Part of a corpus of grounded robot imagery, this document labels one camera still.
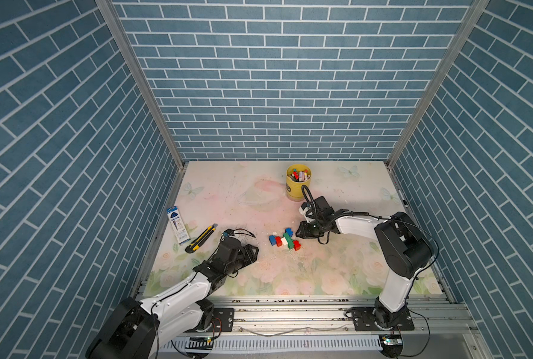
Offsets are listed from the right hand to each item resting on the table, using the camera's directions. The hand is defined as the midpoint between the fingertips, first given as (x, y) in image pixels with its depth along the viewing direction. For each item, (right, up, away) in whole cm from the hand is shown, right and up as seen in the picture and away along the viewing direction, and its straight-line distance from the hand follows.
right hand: (299, 234), depth 94 cm
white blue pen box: (-53, +4, +2) cm, 53 cm away
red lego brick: (-9, -2, -5) cm, 10 cm away
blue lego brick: (-11, -2, -3) cm, 12 cm away
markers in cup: (+1, +25, +5) cm, 25 cm away
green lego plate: (-5, -2, -4) cm, 6 cm away
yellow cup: (-2, +19, +2) cm, 20 cm away
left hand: (-16, -5, -9) cm, 19 cm away
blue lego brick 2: (-5, +2, 0) cm, 5 cm away
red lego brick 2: (-2, -4, -4) cm, 6 cm away
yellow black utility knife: (-43, -3, -4) cm, 43 cm away
